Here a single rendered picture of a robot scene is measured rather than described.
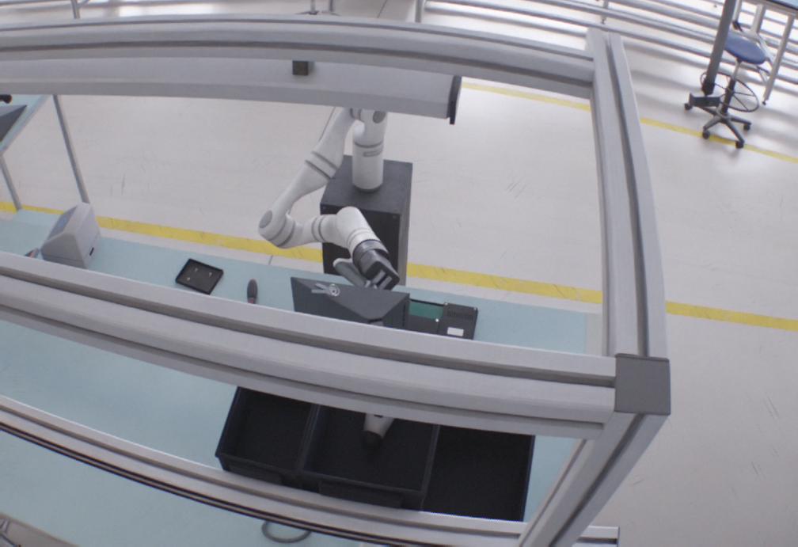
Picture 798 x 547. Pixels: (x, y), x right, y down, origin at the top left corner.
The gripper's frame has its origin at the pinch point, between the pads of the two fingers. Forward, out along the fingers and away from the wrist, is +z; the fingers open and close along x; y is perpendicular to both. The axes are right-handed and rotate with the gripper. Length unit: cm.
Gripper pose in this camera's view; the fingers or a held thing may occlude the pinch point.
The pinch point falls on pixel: (381, 299)
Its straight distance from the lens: 149.9
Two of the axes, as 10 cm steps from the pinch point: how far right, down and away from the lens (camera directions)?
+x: 6.7, 5.7, 4.7
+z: 2.7, 4.0, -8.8
